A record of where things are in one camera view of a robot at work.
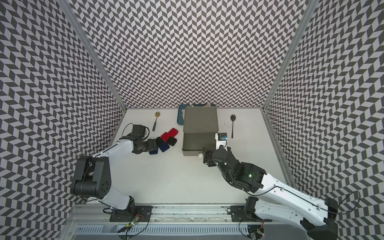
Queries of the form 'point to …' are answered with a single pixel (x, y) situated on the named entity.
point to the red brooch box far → (173, 132)
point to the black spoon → (233, 118)
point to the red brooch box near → (165, 136)
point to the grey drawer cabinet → (200, 124)
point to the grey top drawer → (193, 143)
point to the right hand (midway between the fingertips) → (211, 151)
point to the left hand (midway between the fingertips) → (150, 147)
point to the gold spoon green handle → (157, 114)
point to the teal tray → (180, 118)
